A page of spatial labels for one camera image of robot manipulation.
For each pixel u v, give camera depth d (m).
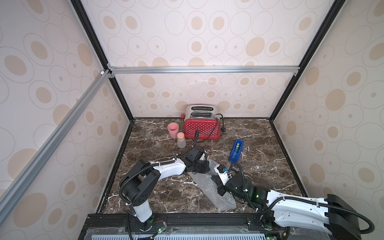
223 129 1.09
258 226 0.73
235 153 0.93
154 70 1.71
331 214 0.42
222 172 0.66
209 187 0.78
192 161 0.71
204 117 0.94
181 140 0.97
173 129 1.02
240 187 0.57
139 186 0.46
